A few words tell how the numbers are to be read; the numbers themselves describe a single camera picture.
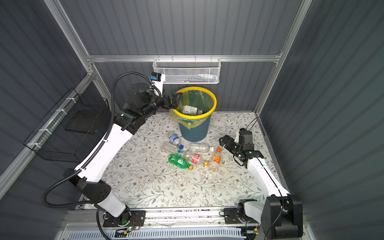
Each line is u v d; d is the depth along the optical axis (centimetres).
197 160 89
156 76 54
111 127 47
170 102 60
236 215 73
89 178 42
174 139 99
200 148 94
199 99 99
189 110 99
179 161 87
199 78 94
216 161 89
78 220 74
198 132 102
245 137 64
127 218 70
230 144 75
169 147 100
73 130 74
